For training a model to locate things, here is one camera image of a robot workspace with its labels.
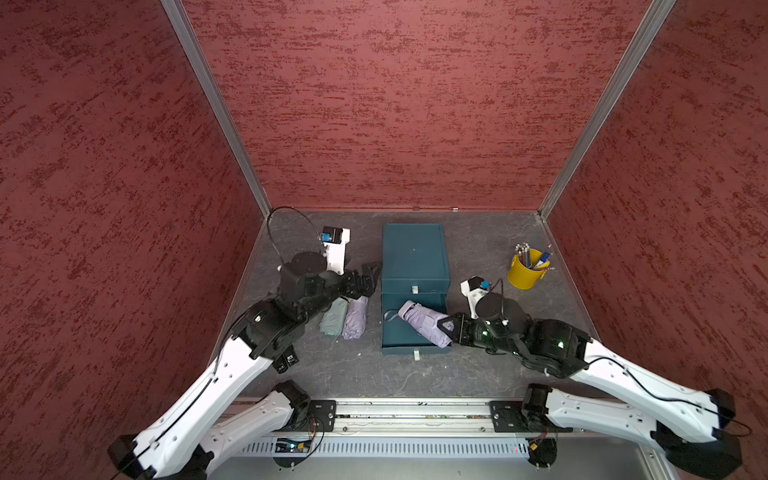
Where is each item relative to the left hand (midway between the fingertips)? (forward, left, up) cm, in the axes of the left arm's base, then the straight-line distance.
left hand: (364, 268), depth 66 cm
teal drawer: (-4, -9, -31) cm, 32 cm away
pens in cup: (+17, -47, -17) cm, 53 cm away
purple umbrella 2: (-2, +4, -26) cm, 27 cm away
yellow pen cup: (+14, -49, -26) cm, 57 cm away
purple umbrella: (-8, -15, -11) cm, 20 cm away
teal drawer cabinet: (+10, -12, -10) cm, 19 cm away
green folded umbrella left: (+1, +12, -29) cm, 31 cm away
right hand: (-11, -18, -11) cm, 23 cm away
